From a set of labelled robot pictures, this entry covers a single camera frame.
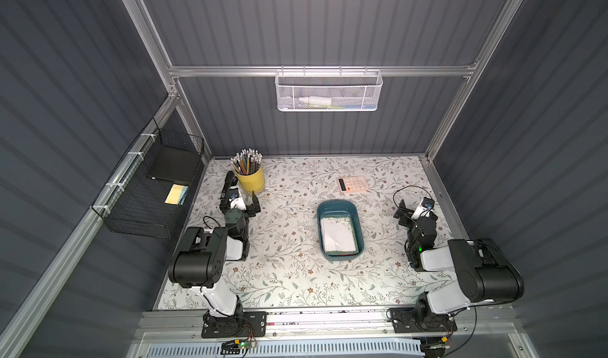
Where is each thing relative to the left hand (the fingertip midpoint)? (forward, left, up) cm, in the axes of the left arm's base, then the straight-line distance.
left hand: (242, 193), depth 90 cm
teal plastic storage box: (-1, -40, -8) cm, 41 cm away
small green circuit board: (-47, -8, -12) cm, 49 cm away
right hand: (-5, -67, -1) cm, 67 cm away
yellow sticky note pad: (-9, +16, +13) cm, 23 cm away
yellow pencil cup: (+10, -3, -5) cm, 11 cm away
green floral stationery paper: (-12, -37, -11) cm, 41 cm away
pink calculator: (+14, -47, -11) cm, 51 cm away
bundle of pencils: (+15, 0, +3) cm, 15 cm away
